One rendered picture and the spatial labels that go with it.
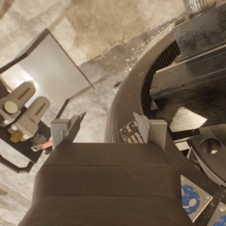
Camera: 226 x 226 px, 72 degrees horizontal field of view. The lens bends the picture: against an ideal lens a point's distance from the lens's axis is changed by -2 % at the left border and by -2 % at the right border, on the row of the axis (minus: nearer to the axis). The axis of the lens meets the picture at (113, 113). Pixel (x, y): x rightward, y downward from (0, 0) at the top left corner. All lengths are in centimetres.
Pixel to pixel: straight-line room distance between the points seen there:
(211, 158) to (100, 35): 74
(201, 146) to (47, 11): 87
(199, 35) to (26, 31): 88
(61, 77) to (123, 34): 44
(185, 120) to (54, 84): 90
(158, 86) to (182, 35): 9
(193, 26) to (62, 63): 80
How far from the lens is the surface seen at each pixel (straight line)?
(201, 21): 29
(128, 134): 25
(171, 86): 26
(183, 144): 37
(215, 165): 32
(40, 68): 107
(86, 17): 89
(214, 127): 37
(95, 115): 114
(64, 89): 107
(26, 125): 71
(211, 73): 25
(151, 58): 44
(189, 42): 30
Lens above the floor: 85
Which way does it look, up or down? 51 degrees down
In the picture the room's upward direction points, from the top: 170 degrees counter-clockwise
